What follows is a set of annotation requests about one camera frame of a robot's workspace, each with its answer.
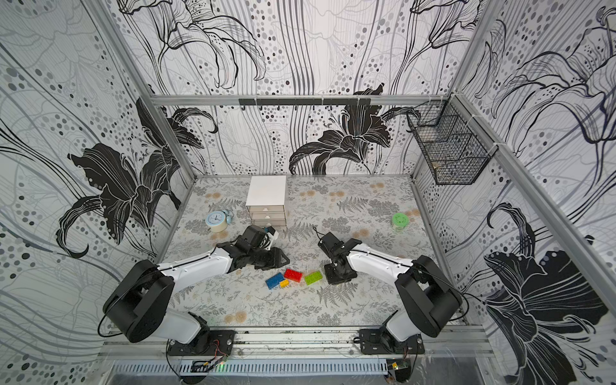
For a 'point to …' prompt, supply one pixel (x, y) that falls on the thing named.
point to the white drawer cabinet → (266, 199)
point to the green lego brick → (313, 277)
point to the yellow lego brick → (284, 283)
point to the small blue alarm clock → (217, 221)
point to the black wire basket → (455, 147)
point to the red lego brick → (293, 275)
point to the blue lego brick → (274, 280)
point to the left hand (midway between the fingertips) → (288, 266)
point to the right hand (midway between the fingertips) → (337, 276)
